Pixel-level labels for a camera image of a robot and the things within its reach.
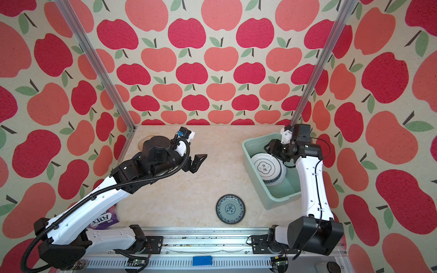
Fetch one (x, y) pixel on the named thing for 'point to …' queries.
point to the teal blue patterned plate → (230, 209)
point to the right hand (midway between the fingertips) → (271, 153)
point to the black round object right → (333, 267)
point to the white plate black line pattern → (267, 166)
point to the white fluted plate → (281, 177)
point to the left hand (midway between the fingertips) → (199, 153)
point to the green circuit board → (135, 262)
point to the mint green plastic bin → (270, 195)
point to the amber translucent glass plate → (140, 144)
